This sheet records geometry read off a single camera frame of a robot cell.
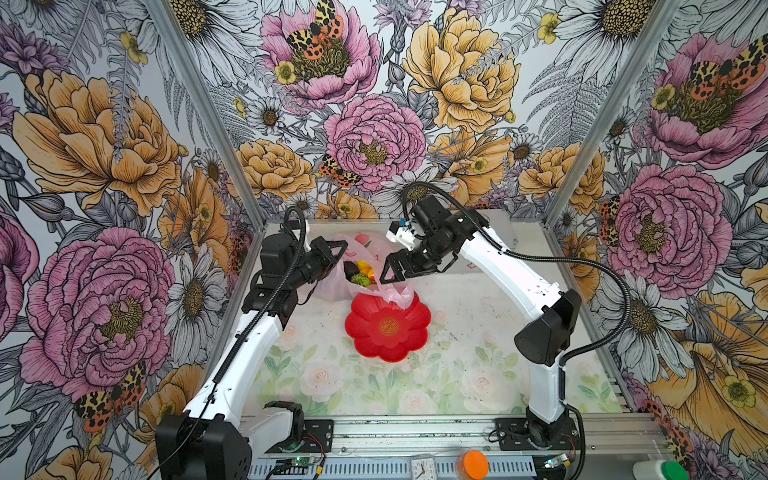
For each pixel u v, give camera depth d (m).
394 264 0.68
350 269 1.00
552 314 0.49
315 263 0.66
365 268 1.01
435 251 0.65
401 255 0.68
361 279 0.97
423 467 0.69
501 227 1.05
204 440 0.38
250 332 0.49
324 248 0.65
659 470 0.63
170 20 0.72
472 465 0.63
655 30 0.74
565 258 1.19
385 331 0.92
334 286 0.79
